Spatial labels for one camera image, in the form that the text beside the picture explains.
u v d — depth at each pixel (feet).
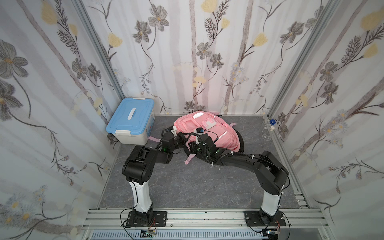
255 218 2.41
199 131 2.63
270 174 1.59
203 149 2.25
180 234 2.31
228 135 3.27
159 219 2.42
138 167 1.72
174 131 2.96
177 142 2.75
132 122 3.08
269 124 3.43
